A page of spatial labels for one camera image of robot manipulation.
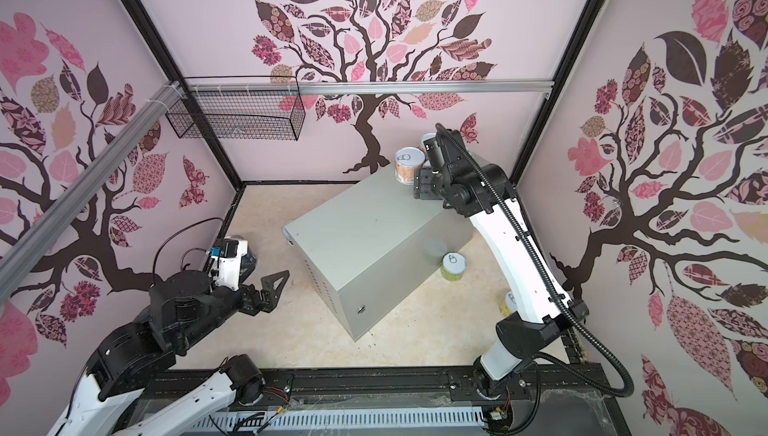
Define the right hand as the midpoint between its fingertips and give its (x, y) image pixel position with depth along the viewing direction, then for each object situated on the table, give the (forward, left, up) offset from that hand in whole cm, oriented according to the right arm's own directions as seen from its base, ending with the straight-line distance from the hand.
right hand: (434, 176), depth 69 cm
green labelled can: (-6, -8, -33) cm, 34 cm away
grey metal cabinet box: (-15, +14, -4) cm, 22 cm away
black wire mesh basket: (+36, +60, -3) cm, 70 cm away
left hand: (-21, +36, -8) cm, 43 cm away
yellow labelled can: (-19, -23, -33) cm, 44 cm away
